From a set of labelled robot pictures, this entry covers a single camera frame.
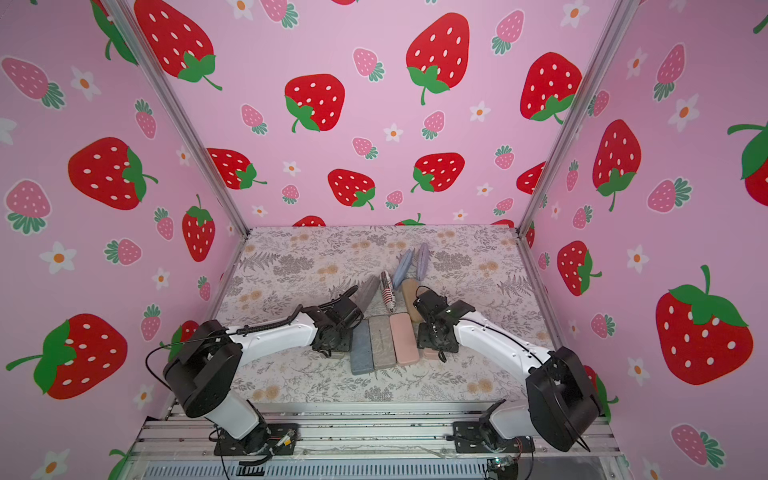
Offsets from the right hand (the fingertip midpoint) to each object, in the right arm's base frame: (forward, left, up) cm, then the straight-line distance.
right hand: (440, 340), depth 85 cm
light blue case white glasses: (+27, +13, -1) cm, 30 cm away
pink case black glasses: (+2, +11, -5) cm, 12 cm away
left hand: (-1, +29, -5) cm, 29 cm away
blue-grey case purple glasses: (-4, +23, -2) cm, 23 cm away
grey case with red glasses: (-1, +17, -2) cm, 17 cm away
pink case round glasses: (-5, +3, +1) cm, 6 cm away
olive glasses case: (+20, +10, -4) cm, 23 cm away
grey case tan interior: (+30, +6, 0) cm, 30 cm away
